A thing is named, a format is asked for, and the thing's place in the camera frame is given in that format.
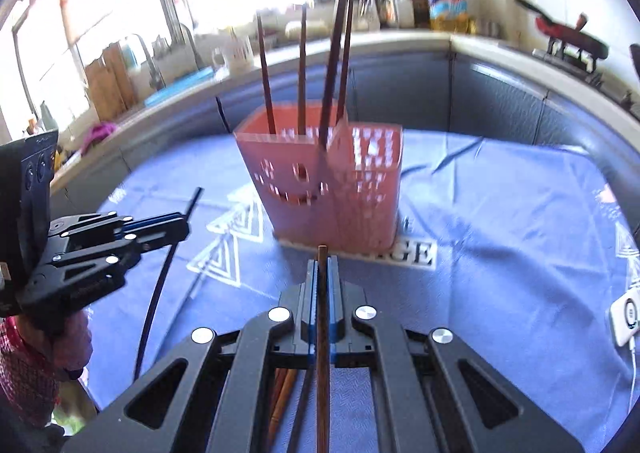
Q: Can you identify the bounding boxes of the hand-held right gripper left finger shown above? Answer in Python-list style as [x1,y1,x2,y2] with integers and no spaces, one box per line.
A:
[62,258,321,453]

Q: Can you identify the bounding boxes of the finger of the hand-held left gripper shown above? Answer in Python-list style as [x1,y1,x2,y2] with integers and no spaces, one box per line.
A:
[15,239,147,318]
[47,210,192,254]

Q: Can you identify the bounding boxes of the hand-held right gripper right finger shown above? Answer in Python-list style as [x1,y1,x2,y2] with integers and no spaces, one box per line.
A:
[327,257,586,453]

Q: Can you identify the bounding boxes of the black cable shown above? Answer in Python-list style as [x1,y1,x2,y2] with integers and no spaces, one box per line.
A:
[132,187,205,381]

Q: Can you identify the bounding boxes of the brown wooden chopstick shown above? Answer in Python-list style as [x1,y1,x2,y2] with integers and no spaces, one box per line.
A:
[337,0,356,124]
[298,6,308,134]
[256,13,277,136]
[316,245,332,453]

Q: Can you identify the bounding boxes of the pink plastic utensil holder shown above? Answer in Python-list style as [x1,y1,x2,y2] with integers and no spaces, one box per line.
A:
[233,103,405,254]

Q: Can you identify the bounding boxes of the bunch of brown chopsticks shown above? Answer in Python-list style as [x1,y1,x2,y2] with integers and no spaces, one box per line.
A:
[265,367,311,453]

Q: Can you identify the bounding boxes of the dark thin chopstick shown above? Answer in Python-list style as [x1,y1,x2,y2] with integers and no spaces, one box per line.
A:
[315,0,351,159]

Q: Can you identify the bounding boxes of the person's left forearm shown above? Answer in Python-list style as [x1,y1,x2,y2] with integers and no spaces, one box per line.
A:
[0,320,63,429]

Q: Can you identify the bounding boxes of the person's left hand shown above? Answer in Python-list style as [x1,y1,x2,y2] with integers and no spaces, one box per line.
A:
[50,313,95,381]

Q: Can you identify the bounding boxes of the pink cloth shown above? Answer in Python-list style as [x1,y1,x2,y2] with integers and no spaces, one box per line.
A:
[80,122,118,154]

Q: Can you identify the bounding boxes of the blue printed tablecloth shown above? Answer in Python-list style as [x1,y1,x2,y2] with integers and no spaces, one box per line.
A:
[82,126,640,453]

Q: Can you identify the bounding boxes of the blue plastic basin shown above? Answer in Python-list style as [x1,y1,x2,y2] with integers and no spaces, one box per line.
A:
[145,66,216,106]

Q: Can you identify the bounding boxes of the wooden cutting board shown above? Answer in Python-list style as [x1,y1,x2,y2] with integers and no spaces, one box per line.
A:
[84,42,138,121]

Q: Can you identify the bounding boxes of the steel faucet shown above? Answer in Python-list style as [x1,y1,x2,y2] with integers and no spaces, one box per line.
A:
[172,23,201,79]
[120,33,166,91]

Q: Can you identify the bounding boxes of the white mug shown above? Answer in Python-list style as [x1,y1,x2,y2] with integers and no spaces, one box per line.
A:
[212,36,256,71]

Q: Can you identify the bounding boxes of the white bundle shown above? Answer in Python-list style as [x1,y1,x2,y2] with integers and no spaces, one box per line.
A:
[285,19,326,39]

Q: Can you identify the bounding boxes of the grey base cabinets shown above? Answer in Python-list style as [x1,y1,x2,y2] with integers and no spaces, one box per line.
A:
[50,46,640,214]

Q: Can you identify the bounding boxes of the white square device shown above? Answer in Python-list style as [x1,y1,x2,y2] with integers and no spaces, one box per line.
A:
[609,290,640,348]

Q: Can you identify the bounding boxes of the white plastic jug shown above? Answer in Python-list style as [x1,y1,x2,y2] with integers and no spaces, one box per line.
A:
[382,0,416,29]

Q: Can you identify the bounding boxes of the black gas stove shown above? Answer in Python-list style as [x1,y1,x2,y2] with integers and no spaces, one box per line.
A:
[532,46,640,109]

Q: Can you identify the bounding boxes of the red frying pan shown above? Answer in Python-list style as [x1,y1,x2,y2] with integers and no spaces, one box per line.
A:
[515,0,611,61]

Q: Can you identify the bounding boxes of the white cable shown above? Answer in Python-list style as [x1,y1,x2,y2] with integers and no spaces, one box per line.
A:
[627,335,640,384]

